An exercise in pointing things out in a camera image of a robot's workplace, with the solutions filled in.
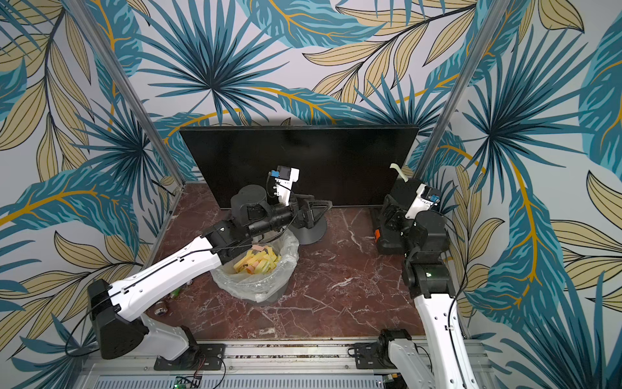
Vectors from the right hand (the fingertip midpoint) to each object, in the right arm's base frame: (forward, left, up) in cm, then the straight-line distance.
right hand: (401, 200), depth 67 cm
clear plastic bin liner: (-20, +41, -9) cm, 46 cm away
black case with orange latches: (+3, -4, -29) cm, 29 cm away
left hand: (-4, +22, +3) cm, 23 cm away
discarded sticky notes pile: (-3, +43, -28) cm, 51 cm away
